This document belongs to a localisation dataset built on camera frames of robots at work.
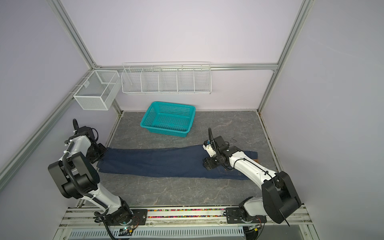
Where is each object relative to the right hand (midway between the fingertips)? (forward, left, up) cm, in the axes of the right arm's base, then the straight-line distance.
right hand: (210, 162), depth 86 cm
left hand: (+2, +63, +2) cm, 63 cm away
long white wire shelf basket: (+50, +30, +24) cm, 63 cm away
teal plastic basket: (+40, +30, -5) cm, 50 cm away
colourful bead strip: (-23, +19, -7) cm, 31 cm away
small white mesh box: (+42, +74, +20) cm, 87 cm away
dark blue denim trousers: (+4, +17, -8) cm, 19 cm away
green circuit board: (-32, +42, -8) cm, 54 cm away
